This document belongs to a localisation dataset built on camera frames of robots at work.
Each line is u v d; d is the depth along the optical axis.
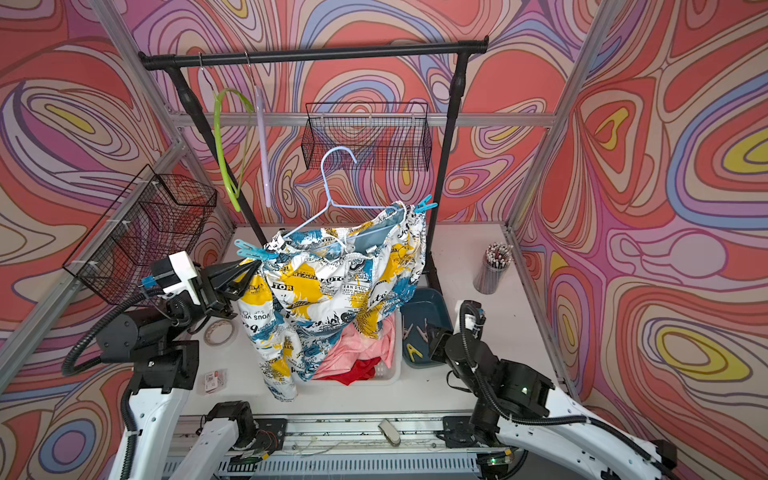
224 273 0.47
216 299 0.44
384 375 0.82
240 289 0.50
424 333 0.89
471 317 0.60
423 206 0.59
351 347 0.77
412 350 0.86
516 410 0.46
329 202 0.47
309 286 0.59
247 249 0.47
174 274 0.39
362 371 0.76
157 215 0.77
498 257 0.87
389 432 0.73
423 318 0.93
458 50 0.58
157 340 0.43
